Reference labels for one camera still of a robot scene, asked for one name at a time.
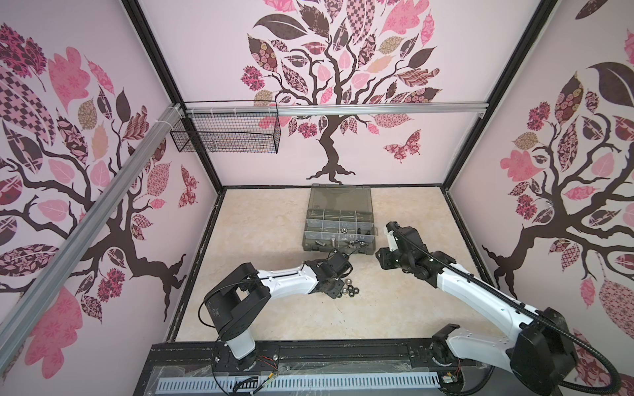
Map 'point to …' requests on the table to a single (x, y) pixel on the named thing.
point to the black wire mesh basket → (229, 127)
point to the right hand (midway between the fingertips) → (380, 250)
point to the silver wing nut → (356, 243)
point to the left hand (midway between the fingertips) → (331, 286)
